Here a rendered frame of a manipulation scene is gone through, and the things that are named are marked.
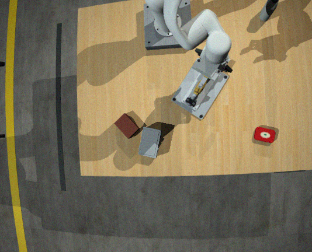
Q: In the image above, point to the grey rectangular case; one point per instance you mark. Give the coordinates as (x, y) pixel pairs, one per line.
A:
(150, 141)

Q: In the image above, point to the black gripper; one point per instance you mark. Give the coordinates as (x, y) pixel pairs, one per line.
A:
(222, 67)

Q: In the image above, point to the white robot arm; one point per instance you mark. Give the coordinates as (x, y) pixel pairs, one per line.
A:
(204, 25)

